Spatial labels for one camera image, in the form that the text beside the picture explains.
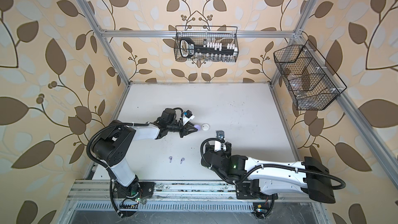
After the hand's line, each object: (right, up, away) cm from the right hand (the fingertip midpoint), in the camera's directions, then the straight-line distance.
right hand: (213, 144), depth 77 cm
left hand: (-9, +7, +12) cm, 16 cm away
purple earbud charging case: (-9, +7, +10) cm, 15 cm away
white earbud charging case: (-4, +5, +19) cm, 20 cm away
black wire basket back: (-3, +47, +11) cm, 48 cm away
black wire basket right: (+48, +28, -2) cm, 55 cm away
